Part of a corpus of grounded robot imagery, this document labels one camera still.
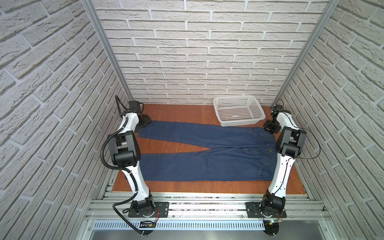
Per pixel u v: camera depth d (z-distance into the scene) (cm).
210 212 74
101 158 47
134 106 78
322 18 73
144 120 89
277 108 84
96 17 73
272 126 92
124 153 54
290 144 65
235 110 118
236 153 92
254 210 74
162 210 73
